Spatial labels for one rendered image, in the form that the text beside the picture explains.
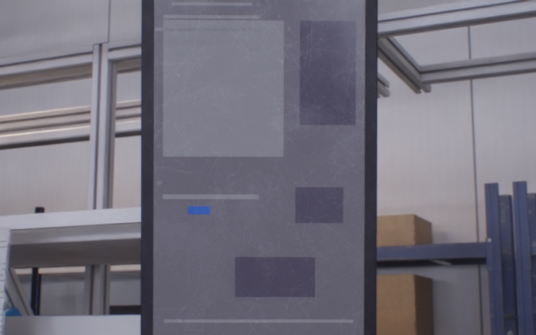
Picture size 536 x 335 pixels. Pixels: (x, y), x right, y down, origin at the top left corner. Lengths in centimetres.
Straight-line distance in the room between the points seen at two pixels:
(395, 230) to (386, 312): 39
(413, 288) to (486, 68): 205
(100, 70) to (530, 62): 109
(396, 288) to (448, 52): 138
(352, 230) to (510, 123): 369
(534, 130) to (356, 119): 366
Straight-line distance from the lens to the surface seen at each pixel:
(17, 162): 610
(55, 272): 508
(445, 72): 242
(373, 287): 113
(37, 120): 299
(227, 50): 112
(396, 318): 430
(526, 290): 416
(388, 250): 430
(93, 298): 216
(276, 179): 111
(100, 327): 158
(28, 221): 157
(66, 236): 163
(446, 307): 473
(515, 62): 241
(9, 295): 283
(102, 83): 224
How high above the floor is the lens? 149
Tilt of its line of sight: 11 degrees up
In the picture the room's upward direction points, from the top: straight up
